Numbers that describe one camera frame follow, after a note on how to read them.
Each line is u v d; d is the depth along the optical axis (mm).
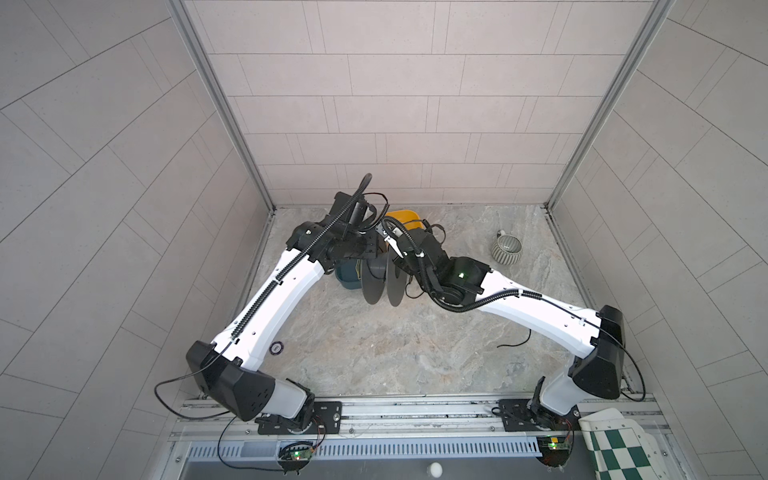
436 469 587
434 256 497
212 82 817
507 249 1024
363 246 631
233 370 374
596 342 404
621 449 668
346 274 937
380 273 723
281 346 823
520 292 453
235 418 708
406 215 1061
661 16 709
